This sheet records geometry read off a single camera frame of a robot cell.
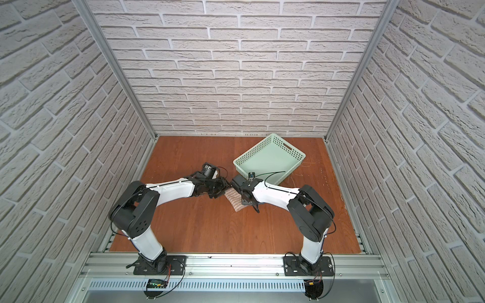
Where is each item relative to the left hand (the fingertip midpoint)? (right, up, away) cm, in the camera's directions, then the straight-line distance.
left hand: (229, 182), depth 93 cm
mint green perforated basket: (+23, +11, +15) cm, 30 cm away
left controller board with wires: (-26, -37, -21) cm, 50 cm away
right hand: (+10, -8, -3) cm, 13 cm away
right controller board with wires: (+35, -37, -23) cm, 56 cm away
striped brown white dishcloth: (+3, -7, -2) cm, 8 cm away
